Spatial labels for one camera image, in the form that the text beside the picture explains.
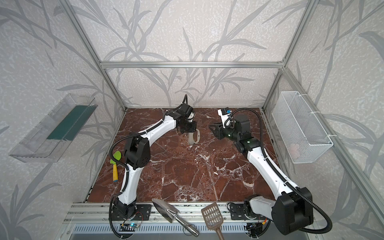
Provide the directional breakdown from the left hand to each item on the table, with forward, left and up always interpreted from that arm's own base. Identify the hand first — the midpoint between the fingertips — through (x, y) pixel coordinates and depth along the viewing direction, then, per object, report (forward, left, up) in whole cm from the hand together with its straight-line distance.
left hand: (198, 125), depth 95 cm
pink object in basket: (-23, -48, +11) cm, 54 cm away
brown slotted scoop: (-50, -9, -8) cm, 51 cm away
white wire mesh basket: (-24, -44, +25) cm, 56 cm away
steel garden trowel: (-47, +12, -9) cm, 50 cm away
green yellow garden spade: (-16, +52, -12) cm, 55 cm away
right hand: (-9, -8, +16) cm, 20 cm away
